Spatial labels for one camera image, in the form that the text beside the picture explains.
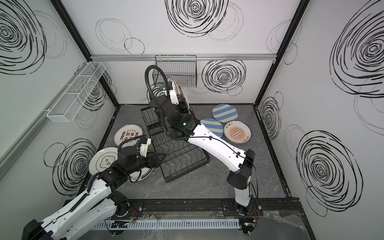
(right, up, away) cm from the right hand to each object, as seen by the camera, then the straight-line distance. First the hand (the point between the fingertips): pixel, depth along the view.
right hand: (181, 95), depth 66 cm
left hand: (-11, -30, +10) cm, 33 cm away
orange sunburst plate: (+36, -20, +36) cm, 55 cm away
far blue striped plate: (+30, -7, +48) cm, 57 cm away
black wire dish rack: (-2, -34, +25) cm, 42 cm away
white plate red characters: (-42, -20, +36) cm, 59 cm away
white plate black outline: (-51, -35, +25) cm, 67 cm away
